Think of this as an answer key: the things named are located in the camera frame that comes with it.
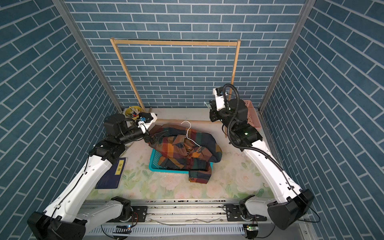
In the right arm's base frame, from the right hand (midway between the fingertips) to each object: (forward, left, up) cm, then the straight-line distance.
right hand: (214, 101), depth 68 cm
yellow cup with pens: (+17, +55, -28) cm, 64 cm away
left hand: (-9, +23, -7) cm, 25 cm away
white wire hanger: (-6, +13, -21) cm, 25 cm away
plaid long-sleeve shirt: (-11, +15, -26) cm, 32 cm away
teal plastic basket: (-18, +31, -34) cm, 50 cm away
